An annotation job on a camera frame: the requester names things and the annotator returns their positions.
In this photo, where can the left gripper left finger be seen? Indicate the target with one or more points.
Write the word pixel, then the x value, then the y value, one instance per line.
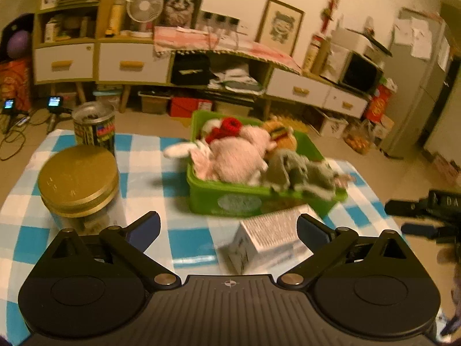
pixel 128 244

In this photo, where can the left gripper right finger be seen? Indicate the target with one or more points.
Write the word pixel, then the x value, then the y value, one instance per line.
pixel 328 247

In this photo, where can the hamburger plush toy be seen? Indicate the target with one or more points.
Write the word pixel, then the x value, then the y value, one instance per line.
pixel 280 133

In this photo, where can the pink fluffy plush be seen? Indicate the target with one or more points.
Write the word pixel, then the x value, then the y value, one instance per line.
pixel 234 160

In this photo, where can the white santa hat plush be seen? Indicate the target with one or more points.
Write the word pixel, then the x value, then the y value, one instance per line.
pixel 215 129

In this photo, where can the white cardboard box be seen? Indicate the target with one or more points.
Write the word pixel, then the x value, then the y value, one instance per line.
pixel 268 241

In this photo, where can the gold lid clear jar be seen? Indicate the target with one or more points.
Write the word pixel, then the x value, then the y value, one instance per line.
pixel 80 186

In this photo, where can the green plastic bin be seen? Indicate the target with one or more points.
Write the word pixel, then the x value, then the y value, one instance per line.
pixel 238 200

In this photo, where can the bag of oranges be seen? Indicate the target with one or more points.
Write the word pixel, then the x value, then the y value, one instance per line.
pixel 359 137

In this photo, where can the white storage crate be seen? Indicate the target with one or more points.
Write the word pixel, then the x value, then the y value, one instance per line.
pixel 327 125

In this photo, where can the red gift box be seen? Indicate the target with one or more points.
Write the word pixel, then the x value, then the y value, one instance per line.
pixel 378 103

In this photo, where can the egg tray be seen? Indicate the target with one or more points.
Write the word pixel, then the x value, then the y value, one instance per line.
pixel 296 123

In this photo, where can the printed tin can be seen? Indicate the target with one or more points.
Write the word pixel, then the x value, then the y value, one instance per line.
pixel 94 124

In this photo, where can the red box under cabinet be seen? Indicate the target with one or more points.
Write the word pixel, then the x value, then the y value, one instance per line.
pixel 182 107

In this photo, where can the grey refrigerator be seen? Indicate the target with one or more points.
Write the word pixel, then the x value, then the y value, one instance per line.
pixel 418 66

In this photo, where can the small lit device screen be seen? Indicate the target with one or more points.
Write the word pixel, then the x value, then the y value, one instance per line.
pixel 55 102

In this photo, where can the black microwave oven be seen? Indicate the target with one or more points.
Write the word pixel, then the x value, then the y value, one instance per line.
pixel 351 70

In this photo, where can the wooden tv cabinet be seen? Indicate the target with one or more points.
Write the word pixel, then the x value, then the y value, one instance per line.
pixel 126 60

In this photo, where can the black bag in cabinet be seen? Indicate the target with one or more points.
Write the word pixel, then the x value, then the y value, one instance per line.
pixel 191 69

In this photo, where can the pink table runner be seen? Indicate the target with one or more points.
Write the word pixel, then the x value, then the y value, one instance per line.
pixel 188 40

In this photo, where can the framed cartoon girl picture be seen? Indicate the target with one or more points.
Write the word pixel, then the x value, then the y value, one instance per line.
pixel 280 26

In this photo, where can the purple ball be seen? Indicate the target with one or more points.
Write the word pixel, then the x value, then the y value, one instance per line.
pixel 19 45

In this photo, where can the white desk fan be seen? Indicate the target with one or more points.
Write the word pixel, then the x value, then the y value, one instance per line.
pixel 143 12

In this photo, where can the wooden shelf unit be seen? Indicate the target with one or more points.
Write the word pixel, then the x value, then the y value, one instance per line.
pixel 66 42

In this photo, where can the framed cat picture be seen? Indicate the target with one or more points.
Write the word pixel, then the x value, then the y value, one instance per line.
pixel 180 13

